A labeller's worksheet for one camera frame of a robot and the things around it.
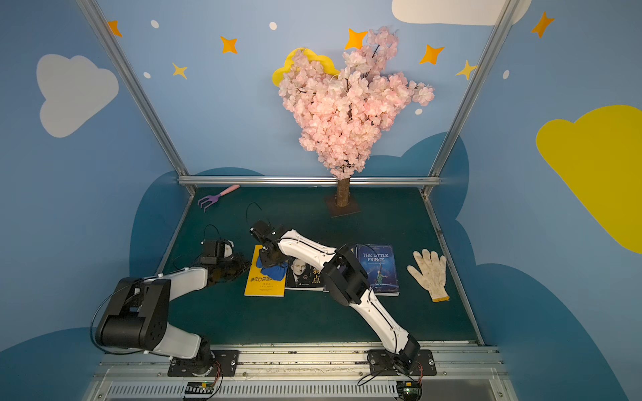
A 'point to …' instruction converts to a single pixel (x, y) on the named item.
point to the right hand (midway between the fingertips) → (273, 261)
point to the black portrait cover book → (302, 276)
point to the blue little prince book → (379, 260)
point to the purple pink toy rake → (214, 199)
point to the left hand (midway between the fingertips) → (253, 260)
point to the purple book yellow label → (325, 290)
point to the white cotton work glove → (432, 277)
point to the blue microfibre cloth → (277, 271)
